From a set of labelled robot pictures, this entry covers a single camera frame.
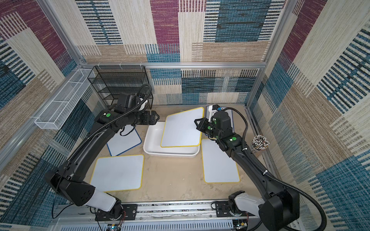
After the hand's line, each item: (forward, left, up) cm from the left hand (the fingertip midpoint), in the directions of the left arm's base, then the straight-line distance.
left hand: (153, 116), depth 75 cm
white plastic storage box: (+3, +7, -29) cm, 30 cm away
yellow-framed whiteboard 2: (-15, -36, -29) cm, 49 cm away
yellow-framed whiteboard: (+3, -13, -16) cm, 21 cm away
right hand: (-2, -22, -3) cm, 22 cm away
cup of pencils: (-10, -55, -12) cm, 57 cm away
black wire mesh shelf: (+43, +39, -8) cm, 59 cm away
